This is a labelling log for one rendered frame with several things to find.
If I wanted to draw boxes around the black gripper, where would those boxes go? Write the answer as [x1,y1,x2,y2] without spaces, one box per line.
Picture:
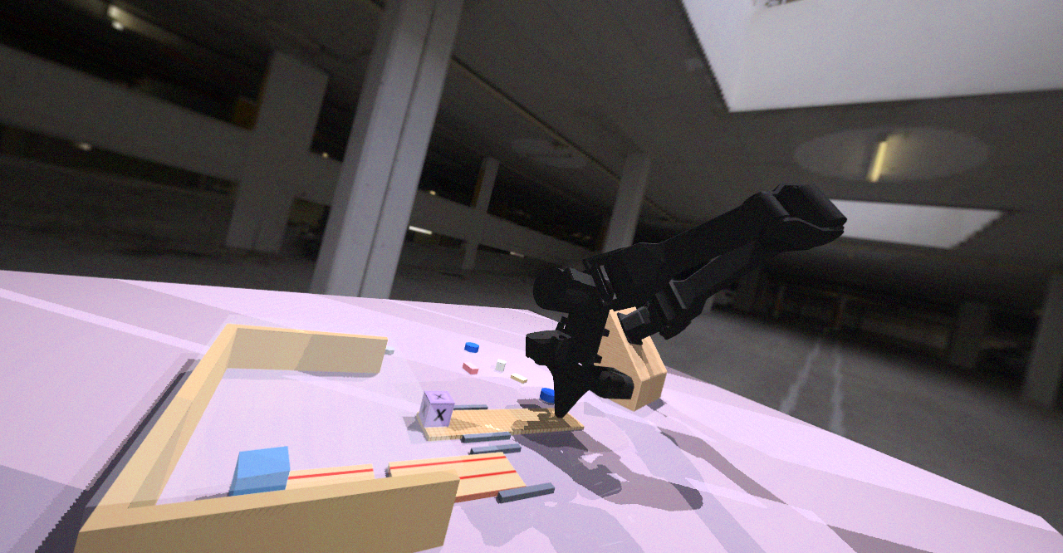
[546,314,634,418]

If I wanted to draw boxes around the purple cube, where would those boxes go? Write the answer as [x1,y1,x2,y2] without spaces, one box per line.
[424,391,455,428]

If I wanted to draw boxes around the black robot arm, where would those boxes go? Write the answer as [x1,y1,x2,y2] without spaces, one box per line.
[526,183,847,365]

